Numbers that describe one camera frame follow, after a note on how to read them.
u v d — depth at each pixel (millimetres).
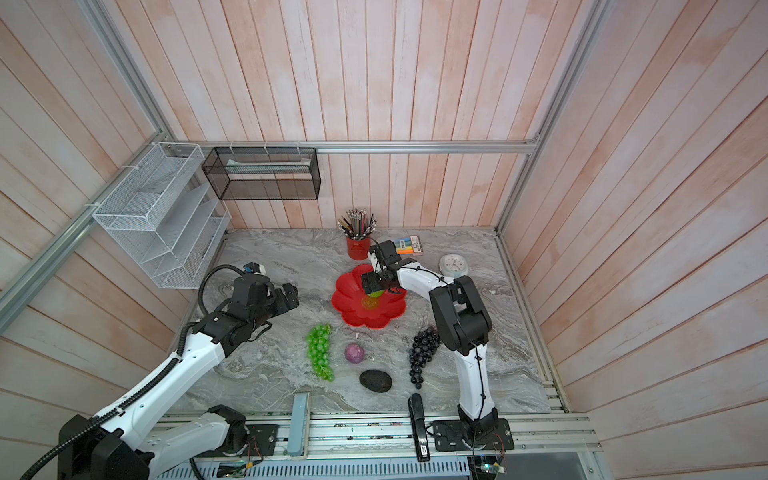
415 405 745
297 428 745
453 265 1066
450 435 730
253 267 712
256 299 616
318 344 855
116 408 408
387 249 830
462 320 549
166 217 731
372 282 906
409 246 1137
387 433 762
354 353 837
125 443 389
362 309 969
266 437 732
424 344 858
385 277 762
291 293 732
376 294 977
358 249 1073
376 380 782
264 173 1042
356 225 1034
